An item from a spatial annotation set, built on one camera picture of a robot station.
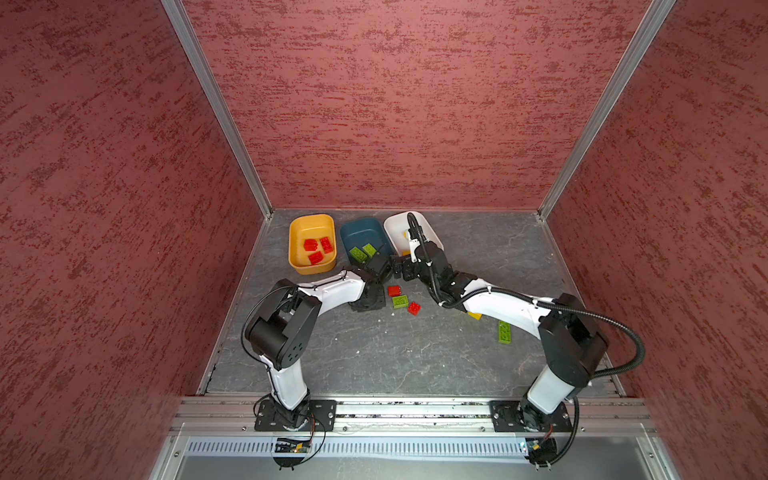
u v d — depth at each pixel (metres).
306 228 1.13
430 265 0.64
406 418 0.76
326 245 1.07
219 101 0.87
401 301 0.95
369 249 1.06
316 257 1.04
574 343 0.46
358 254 1.06
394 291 0.97
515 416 0.73
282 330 0.48
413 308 0.92
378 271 0.76
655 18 0.72
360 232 1.13
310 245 1.08
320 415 0.74
